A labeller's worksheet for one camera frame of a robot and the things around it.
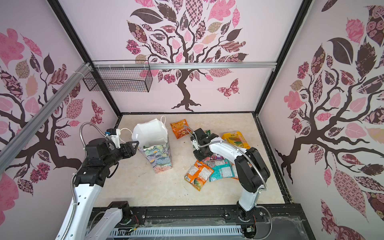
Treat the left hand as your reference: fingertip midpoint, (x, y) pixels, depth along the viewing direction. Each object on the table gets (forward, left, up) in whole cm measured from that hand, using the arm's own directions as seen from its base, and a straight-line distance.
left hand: (135, 145), depth 73 cm
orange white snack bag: (-7, -32, -21) cm, 39 cm away
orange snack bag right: (-8, -54, -21) cm, 59 cm away
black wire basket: (+47, +18, +10) cm, 51 cm away
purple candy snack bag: (+5, -42, -21) cm, 48 cm away
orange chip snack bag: (+28, -18, -23) cm, 40 cm away
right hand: (+5, -34, -18) cm, 39 cm away
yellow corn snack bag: (+16, -59, -18) cm, 63 cm away
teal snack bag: (-5, -47, -20) cm, 52 cm away
